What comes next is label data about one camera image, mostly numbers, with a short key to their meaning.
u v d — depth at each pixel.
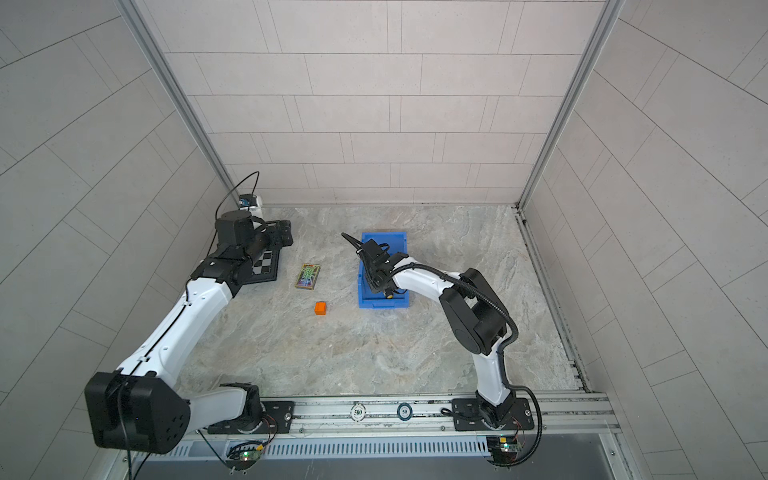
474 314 0.49
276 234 0.71
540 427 0.67
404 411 0.72
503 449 0.68
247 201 0.66
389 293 0.89
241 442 0.69
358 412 0.72
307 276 0.94
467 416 0.71
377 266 0.70
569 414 0.72
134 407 0.37
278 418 0.70
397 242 0.93
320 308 0.88
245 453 0.65
